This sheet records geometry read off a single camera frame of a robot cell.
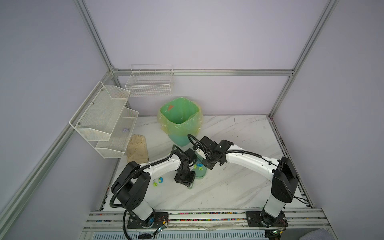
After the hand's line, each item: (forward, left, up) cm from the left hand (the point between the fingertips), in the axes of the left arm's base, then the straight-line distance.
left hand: (188, 186), depth 81 cm
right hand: (+12, -10, +7) cm, 17 cm away
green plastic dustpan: (+9, -7, -5) cm, 12 cm away
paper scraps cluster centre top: (+7, -6, +12) cm, 15 cm away
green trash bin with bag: (+46, +8, +6) cm, 47 cm away
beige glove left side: (+26, +37, -5) cm, 45 cm away
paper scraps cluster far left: (+4, +17, -3) cm, 17 cm away
